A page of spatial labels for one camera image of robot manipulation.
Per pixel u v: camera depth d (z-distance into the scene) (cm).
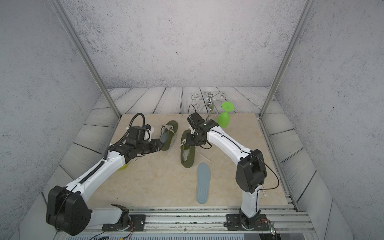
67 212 40
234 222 72
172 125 105
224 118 93
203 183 85
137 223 73
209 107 93
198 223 74
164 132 104
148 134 67
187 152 91
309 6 70
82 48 84
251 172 47
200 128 61
